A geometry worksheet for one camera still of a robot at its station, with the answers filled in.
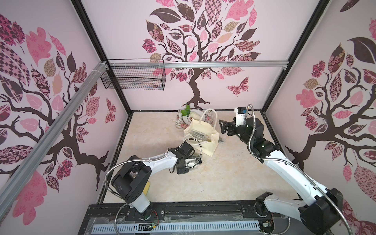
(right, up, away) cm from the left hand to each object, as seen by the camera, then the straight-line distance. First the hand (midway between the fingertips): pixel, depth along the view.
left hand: (183, 167), depth 89 cm
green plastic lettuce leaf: (+1, +37, +26) cm, 45 cm away
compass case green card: (+25, +16, +11) cm, 32 cm away
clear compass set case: (+11, +20, +8) cm, 24 cm away
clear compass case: (+6, +6, -12) cm, 14 cm away
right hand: (+25, +31, -15) cm, 42 cm away
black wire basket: (-33, +61, +5) cm, 69 cm away
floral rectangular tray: (+19, +31, +25) cm, 44 cm away
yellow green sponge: (-20, -8, -10) cm, 24 cm away
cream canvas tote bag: (+17, +12, +4) cm, 21 cm away
